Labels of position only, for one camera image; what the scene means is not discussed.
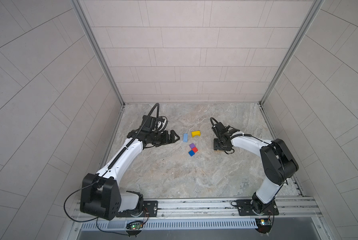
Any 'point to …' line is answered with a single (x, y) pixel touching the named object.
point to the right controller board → (264, 225)
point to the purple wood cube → (192, 145)
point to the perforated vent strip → (174, 224)
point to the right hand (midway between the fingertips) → (216, 147)
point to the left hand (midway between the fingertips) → (176, 137)
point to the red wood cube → (195, 149)
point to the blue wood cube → (191, 153)
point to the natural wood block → (217, 151)
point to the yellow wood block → (194, 133)
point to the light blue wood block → (185, 137)
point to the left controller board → (135, 225)
